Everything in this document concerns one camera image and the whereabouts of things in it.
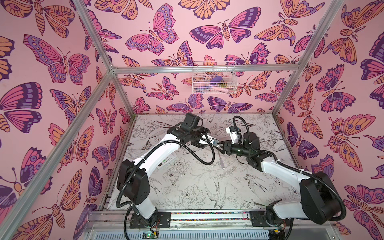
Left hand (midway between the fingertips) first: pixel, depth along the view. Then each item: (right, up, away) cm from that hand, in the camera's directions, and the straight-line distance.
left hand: (208, 132), depth 81 cm
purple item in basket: (+7, +34, +16) cm, 38 cm away
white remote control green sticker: (+2, -4, -14) cm, 14 cm away
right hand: (+4, -6, -1) cm, 7 cm away
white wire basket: (-3, +38, +16) cm, 41 cm away
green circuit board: (-30, -50, -9) cm, 59 cm away
